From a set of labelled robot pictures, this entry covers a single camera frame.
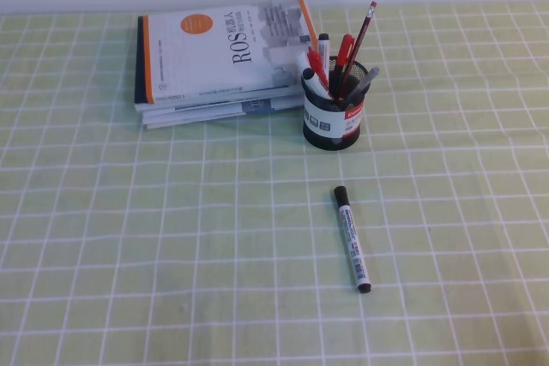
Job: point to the black mesh pen holder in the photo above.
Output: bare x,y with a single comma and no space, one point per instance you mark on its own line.
329,124

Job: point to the grey pen in holder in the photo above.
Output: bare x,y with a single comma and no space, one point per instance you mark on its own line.
360,89

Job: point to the red pen in holder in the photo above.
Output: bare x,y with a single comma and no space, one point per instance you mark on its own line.
340,63

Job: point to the black capped white marker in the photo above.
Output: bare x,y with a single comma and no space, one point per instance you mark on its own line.
315,85

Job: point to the green checkered tablecloth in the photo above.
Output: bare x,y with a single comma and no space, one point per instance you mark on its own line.
220,243

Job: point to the red capped marker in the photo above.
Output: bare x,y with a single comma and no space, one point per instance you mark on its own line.
316,64

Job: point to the white orange ROS book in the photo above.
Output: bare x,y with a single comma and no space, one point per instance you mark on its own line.
227,53

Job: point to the tall black capped marker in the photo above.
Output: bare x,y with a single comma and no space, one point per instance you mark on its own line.
323,50

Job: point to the bottom white book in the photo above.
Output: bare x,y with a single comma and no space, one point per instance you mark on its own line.
248,107

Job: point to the red black pencil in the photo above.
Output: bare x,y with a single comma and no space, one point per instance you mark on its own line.
355,50

